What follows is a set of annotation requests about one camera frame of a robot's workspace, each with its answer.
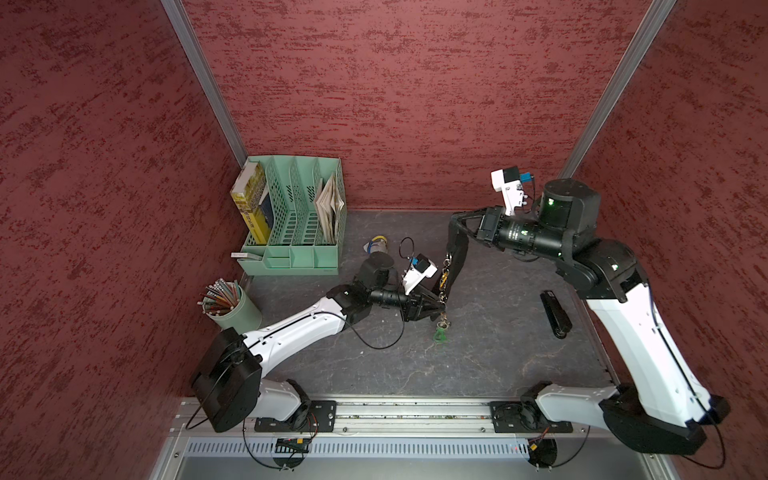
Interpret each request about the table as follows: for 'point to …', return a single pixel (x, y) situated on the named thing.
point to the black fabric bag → (454, 263)
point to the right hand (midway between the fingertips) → (449, 228)
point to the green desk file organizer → (292, 247)
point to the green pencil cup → (243, 317)
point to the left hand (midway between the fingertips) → (438, 309)
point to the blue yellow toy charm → (376, 244)
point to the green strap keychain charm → (439, 335)
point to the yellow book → (248, 191)
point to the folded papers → (329, 204)
